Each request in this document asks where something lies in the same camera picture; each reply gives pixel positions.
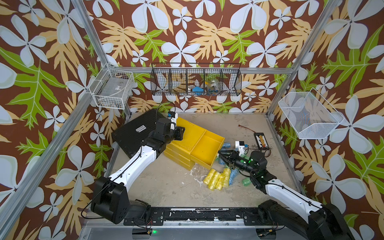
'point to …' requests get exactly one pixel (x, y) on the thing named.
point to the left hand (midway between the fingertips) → (183, 127)
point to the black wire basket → (195, 79)
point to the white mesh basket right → (311, 116)
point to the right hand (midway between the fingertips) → (218, 154)
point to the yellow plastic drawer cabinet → (179, 151)
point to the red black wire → (243, 126)
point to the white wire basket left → (112, 88)
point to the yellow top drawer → (206, 150)
